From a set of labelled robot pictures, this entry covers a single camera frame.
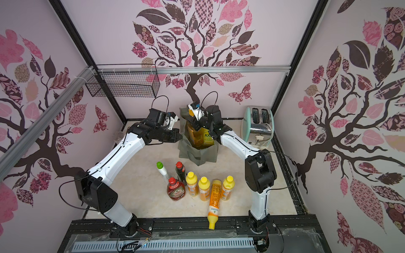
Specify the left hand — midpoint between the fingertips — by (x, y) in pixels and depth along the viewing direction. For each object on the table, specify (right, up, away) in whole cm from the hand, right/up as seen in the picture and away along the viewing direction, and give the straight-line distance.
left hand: (181, 139), depth 79 cm
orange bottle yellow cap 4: (+23, -20, -12) cm, 32 cm away
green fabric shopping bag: (+3, -6, -1) cm, 7 cm away
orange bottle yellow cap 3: (+16, -36, -5) cm, 40 cm away
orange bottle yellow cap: (+7, -18, -11) cm, 22 cm away
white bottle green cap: (-9, -16, -2) cm, 18 cm away
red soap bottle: (-1, -24, -6) cm, 25 cm away
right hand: (+4, +14, +3) cm, 15 cm away
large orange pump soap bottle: (+4, +3, +6) cm, 8 cm away
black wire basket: (-34, +36, +15) cm, 51 cm away
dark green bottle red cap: (0, -15, -3) cm, 15 cm away
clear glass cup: (-41, +1, +15) cm, 44 cm away
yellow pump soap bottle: (+12, -1, +18) cm, 22 cm away
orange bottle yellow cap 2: (+12, -21, -12) cm, 27 cm away
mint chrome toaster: (+45, +9, +16) cm, 49 cm away
